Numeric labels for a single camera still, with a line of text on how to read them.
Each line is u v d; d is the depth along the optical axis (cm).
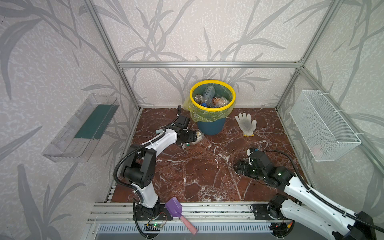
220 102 85
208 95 91
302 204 50
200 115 86
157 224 71
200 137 98
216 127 108
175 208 75
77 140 65
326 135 63
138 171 48
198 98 94
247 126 108
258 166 62
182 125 74
